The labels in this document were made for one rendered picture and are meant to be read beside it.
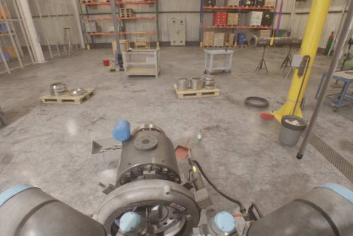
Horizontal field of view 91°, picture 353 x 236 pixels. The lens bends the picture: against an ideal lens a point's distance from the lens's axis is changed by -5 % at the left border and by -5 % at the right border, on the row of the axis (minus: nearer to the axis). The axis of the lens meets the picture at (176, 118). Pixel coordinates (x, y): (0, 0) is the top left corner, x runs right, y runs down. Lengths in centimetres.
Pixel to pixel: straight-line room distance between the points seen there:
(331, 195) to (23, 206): 66
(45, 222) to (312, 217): 52
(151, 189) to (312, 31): 372
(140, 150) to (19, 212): 124
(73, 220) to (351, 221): 57
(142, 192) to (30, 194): 79
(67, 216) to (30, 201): 9
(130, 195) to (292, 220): 97
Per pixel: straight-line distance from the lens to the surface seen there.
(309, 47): 417
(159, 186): 124
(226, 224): 100
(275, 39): 829
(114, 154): 302
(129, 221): 100
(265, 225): 48
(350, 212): 54
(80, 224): 48
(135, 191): 125
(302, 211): 48
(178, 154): 300
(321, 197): 52
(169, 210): 158
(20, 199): 54
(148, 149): 163
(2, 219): 55
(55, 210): 49
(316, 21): 415
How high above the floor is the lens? 190
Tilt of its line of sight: 28 degrees down
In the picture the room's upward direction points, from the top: 1 degrees counter-clockwise
